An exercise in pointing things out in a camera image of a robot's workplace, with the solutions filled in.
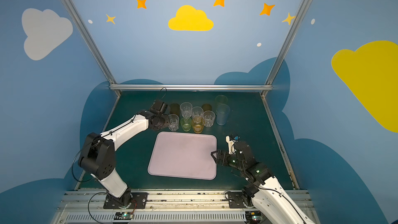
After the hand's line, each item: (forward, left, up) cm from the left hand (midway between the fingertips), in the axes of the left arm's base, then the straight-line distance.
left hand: (168, 122), depth 92 cm
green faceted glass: (+5, -10, -8) cm, 14 cm away
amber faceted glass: (+5, -18, -9) cm, 21 cm away
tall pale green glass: (+17, -33, +2) cm, 37 cm away
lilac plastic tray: (-15, -10, -13) cm, 22 cm away
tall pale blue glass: (+10, -34, -2) cm, 35 cm away
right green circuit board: (-45, -45, -10) cm, 65 cm away
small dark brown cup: (+15, -23, -3) cm, 28 cm away
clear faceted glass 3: (+10, -25, -8) cm, 28 cm away
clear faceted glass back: (+16, -9, -7) cm, 20 cm away
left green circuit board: (-46, +14, -10) cm, 49 cm away
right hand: (-20, -29, +3) cm, 35 cm away
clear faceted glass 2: (+13, -17, -5) cm, 22 cm away
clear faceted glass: (+6, -1, -7) cm, 10 cm away
